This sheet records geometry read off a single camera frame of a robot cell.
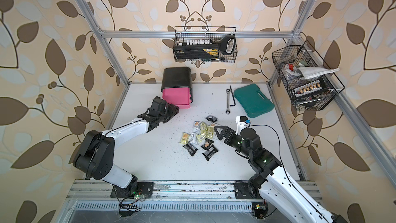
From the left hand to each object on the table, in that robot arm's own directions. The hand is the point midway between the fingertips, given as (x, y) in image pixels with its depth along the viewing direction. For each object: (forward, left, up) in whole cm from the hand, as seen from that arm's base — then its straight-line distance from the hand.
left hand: (178, 108), depth 90 cm
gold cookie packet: (-13, -4, -12) cm, 18 cm away
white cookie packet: (-7, -11, -11) cm, 17 cm away
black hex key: (+13, -36, -13) cm, 41 cm away
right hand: (-18, -22, +7) cm, 29 cm away
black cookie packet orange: (-17, -18, -10) cm, 26 cm away
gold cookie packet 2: (-10, -19, -10) cm, 24 cm away
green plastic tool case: (+16, -47, -10) cm, 51 cm away
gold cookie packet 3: (-13, -14, -12) cm, 22 cm away
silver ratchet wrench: (+8, -32, -12) cm, 35 cm away
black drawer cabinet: (+29, +4, -2) cm, 29 cm away
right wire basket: (+18, -61, +22) cm, 68 cm away
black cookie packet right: (-22, -18, -11) cm, 31 cm away
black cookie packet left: (-20, -8, -12) cm, 24 cm away
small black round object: (0, -20, -11) cm, 23 cm away
